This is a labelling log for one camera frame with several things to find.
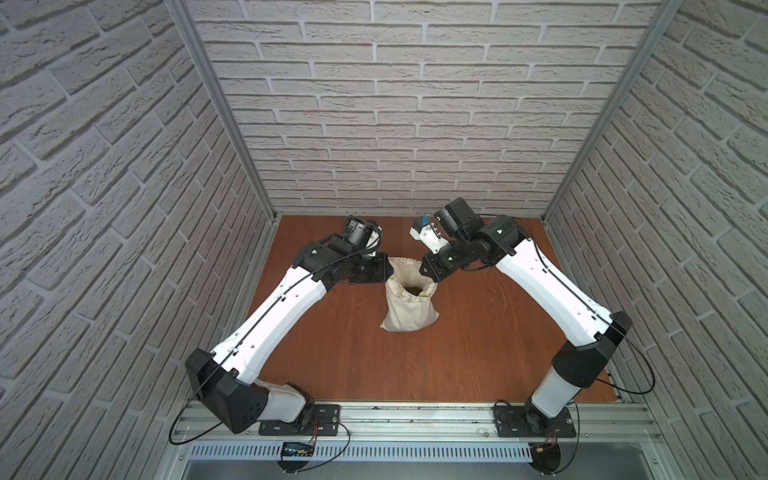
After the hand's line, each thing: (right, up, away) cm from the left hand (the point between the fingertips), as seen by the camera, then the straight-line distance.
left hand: (389, 261), depth 73 cm
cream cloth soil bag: (+5, -9, -5) cm, 11 cm away
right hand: (+6, -3, -3) cm, 7 cm away
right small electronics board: (+38, -47, -3) cm, 60 cm away
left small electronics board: (-23, -48, -2) cm, 53 cm away
